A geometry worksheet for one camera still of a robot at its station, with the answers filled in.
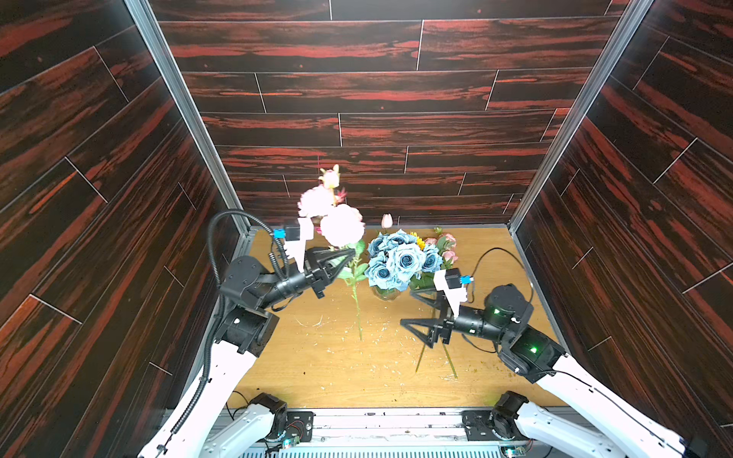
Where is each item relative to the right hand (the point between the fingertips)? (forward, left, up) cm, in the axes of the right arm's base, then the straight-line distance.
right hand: (411, 300), depth 62 cm
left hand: (+2, +12, +13) cm, 18 cm away
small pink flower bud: (+28, +5, -3) cm, 29 cm away
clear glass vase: (+18, +4, -28) cm, 34 cm away
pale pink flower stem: (-1, -15, -32) cm, 36 cm away
